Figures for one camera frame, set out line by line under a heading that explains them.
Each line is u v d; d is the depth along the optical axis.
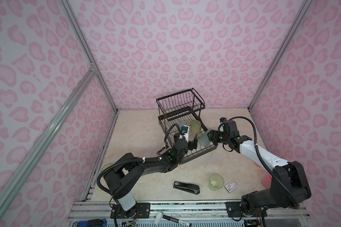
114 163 0.42
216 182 0.82
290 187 0.42
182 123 0.93
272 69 0.93
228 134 0.68
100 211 0.75
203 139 0.93
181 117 0.86
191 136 0.78
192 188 0.77
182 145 0.63
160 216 0.69
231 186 0.80
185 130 0.71
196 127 0.97
